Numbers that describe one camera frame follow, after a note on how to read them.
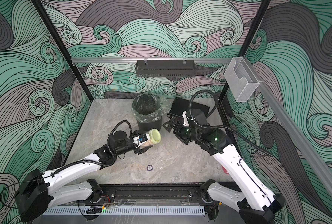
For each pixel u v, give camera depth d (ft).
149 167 2.73
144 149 2.24
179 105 2.67
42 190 1.29
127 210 2.29
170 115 3.41
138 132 2.29
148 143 2.30
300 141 1.68
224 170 2.69
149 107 3.30
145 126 3.28
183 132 1.81
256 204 1.18
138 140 2.02
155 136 2.35
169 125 1.87
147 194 2.44
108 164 1.79
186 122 1.90
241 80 2.56
